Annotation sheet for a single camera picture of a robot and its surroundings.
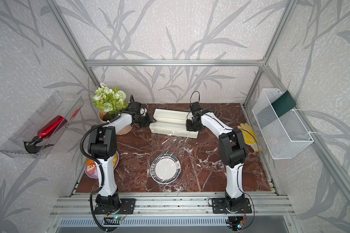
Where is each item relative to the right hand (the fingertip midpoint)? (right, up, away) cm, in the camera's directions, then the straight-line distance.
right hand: (188, 128), depth 96 cm
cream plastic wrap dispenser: (-11, +3, +4) cm, 12 cm away
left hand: (-23, +5, +6) cm, 24 cm away
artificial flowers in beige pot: (-45, +15, -13) cm, 49 cm away
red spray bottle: (-64, -4, -36) cm, 74 cm away
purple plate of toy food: (-56, -23, -13) cm, 62 cm away
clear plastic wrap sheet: (-8, -12, 0) cm, 15 cm away
